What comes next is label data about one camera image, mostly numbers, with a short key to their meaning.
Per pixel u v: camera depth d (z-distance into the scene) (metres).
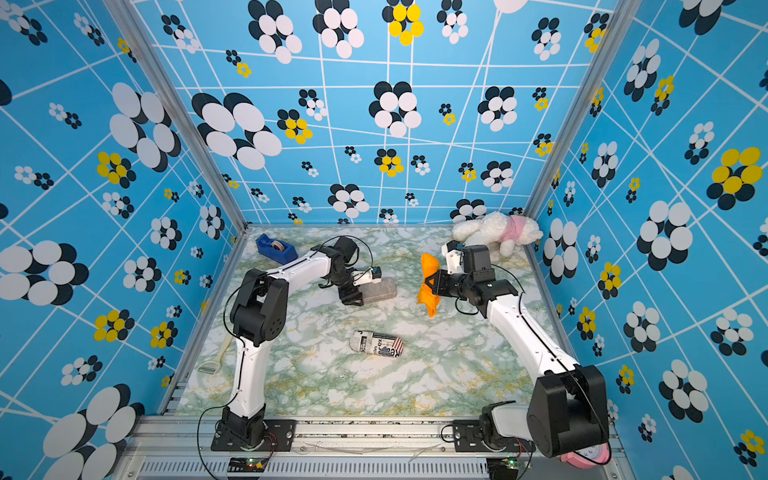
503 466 0.70
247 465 0.72
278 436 0.74
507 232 1.06
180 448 0.74
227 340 0.90
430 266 0.81
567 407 0.40
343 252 0.82
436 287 0.72
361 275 0.88
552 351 0.45
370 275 0.90
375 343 0.87
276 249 1.05
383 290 0.97
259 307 0.57
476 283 0.63
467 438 0.72
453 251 0.75
